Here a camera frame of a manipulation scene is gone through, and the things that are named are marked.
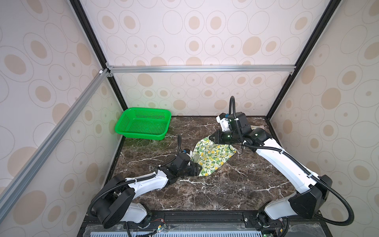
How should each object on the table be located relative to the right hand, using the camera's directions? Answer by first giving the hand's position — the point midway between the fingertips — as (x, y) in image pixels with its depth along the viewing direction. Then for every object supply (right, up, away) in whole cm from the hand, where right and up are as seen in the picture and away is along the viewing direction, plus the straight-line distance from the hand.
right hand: (214, 136), depth 74 cm
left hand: (-5, -19, +9) cm, 21 cm away
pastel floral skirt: (+36, +5, +38) cm, 53 cm away
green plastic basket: (-46, +8, +42) cm, 63 cm away
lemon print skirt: (+1, -14, +23) cm, 27 cm away
